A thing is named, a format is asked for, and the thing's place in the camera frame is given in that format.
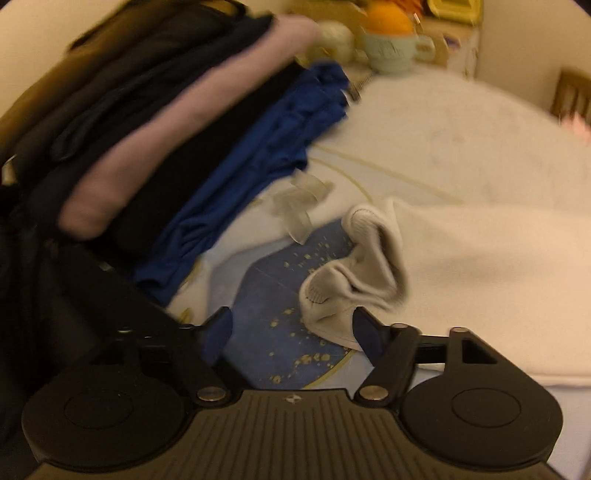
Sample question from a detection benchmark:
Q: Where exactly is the royal blue folded garment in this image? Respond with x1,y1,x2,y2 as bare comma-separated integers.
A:
134,62,352,306

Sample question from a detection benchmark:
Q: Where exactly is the white round jar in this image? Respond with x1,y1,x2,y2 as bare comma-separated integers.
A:
318,21,356,62

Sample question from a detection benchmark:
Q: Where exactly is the white ribbed sock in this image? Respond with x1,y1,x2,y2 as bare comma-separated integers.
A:
299,203,413,352

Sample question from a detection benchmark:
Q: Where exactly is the low white cabinet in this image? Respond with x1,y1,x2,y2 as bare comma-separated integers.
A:
443,23,484,80

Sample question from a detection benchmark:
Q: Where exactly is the black folded garment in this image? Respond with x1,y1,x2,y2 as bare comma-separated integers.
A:
111,60,315,274

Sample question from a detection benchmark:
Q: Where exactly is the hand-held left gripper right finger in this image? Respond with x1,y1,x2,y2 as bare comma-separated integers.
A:
352,307,509,408

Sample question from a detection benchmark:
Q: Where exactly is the clear plastic piece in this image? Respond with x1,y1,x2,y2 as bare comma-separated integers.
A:
270,173,334,245

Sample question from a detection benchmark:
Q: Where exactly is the orange ball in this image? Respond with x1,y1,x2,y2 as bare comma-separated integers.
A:
365,2,414,36

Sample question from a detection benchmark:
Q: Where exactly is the pale green mug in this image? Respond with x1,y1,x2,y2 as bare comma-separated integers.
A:
362,32,437,75

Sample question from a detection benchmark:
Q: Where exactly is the yellow box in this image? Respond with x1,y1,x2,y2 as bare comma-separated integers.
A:
427,0,483,25

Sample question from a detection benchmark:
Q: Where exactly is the pink folded garment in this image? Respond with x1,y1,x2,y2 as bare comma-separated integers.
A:
58,14,321,241

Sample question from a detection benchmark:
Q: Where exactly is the wooden slat-back chair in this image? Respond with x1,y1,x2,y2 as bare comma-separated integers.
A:
551,68,591,126

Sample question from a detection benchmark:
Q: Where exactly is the brown folded garment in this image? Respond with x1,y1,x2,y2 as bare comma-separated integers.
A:
0,0,245,139

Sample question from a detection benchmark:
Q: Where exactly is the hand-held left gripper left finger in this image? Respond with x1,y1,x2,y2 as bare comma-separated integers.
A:
69,307,232,408

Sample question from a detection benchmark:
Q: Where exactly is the white fleece garment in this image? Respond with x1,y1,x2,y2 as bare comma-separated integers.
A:
383,196,591,389

